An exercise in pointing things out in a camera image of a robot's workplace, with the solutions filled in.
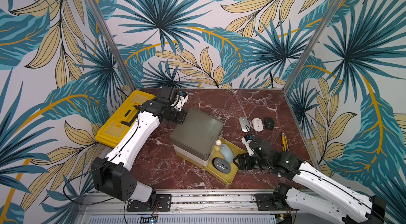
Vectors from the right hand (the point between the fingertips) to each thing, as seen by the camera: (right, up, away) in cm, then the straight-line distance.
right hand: (238, 160), depth 75 cm
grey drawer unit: (-20, +10, -3) cm, 23 cm away
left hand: (-27, +19, +3) cm, 34 cm away
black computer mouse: (+25, +15, +25) cm, 38 cm away
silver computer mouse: (+9, +14, +26) cm, 30 cm away
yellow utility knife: (+31, +3, +17) cm, 35 cm away
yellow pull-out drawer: (-4, -12, +6) cm, 14 cm away
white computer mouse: (+17, +14, +23) cm, 32 cm away
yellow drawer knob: (-10, +5, +4) cm, 11 cm away
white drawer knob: (-10, +9, -1) cm, 13 cm away
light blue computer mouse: (-4, 0, +12) cm, 13 cm away
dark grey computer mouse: (-7, -5, +7) cm, 11 cm away
